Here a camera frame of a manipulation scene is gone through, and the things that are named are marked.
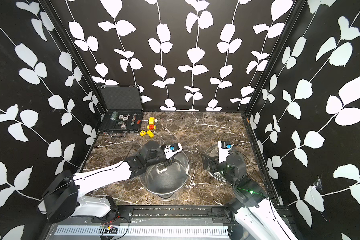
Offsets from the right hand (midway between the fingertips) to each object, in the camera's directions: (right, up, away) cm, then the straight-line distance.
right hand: (207, 151), depth 71 cm
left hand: (-14, 0, +6) cm, 15 cm away
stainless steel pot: (-22, -20, +14) cm, 33 cm away
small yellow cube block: (-41, +7, +33) cm, 53 cm away
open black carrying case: (-59, +22, +44) cm, 77 cm away
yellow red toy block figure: (-36, +14, +36) cm, 53 cm away
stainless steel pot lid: (+8, -5, +29) cm, 31 cm away
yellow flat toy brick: (-36, +6, +35) cm, 50 cm away
